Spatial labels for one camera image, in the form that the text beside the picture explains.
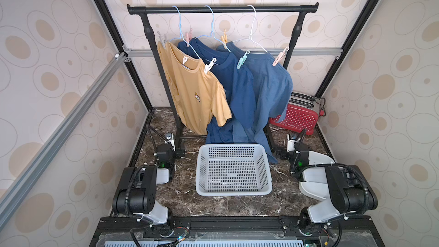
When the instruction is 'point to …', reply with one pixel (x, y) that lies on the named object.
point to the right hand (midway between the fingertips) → (293, 145)
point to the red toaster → (302, 112)
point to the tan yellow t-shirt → (198, 96)
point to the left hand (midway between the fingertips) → (177, 140)
